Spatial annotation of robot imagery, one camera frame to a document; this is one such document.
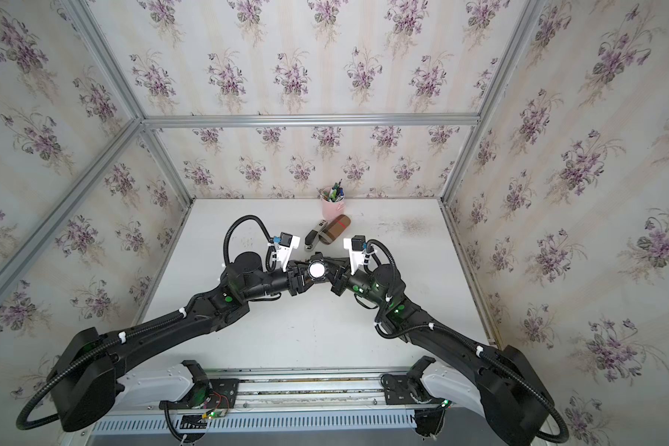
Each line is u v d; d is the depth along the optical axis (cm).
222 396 72
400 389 73
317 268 64
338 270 65
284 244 64
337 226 108
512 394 40
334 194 107
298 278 63
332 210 108
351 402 73
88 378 39
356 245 62
